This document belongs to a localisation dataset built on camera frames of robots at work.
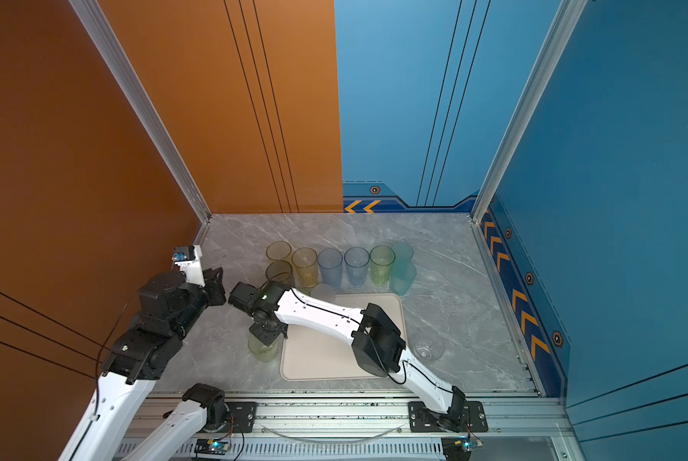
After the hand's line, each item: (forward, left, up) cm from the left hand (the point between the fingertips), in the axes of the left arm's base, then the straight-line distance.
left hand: (218, 267), depth 69 cm
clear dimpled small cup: (+5, -24, -19) cm, 31 cm away
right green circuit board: (-33, -59, -29) cm, 74 cm away
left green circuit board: (-33, +2, -30) cm, 45 cm away
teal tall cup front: (+15, -49, -25) cm, 57 cm away
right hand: (-7, -9, -22) cm, 25 cm away
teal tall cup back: (+20, -49, -17) cm, 56 cm away
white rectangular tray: (-10, -21, -31) cm, 39 cm away
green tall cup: (+18, -42, -21) cm, 51 cm away
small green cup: (-11, -6, -29) cm, 31 cm away
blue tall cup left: (+13, -25, -15) cm, 32 cm away
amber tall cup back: (+17, -8, -15) cm, 24 cm away
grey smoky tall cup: (+10, -10, -15) cm, 21 cm away
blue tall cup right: (+18, -34, -21) cm, 44 cm away
